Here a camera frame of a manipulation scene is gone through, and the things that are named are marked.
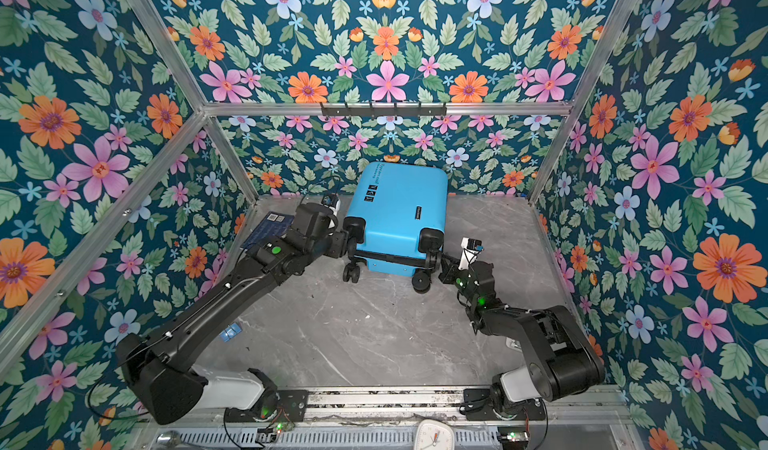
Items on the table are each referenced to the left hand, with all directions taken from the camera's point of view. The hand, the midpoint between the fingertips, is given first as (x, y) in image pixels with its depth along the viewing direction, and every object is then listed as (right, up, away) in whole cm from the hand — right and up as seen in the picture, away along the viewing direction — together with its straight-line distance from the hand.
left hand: (343, 226), depth 75 cm
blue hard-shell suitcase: (+13, +2, +11) cm, 17 cm away
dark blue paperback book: (-35, 0, +36) cm, 50 cm away
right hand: (+27, -9, +13) cm, 31 cm away
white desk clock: (+23, -48, -8) cm, 54 cm away
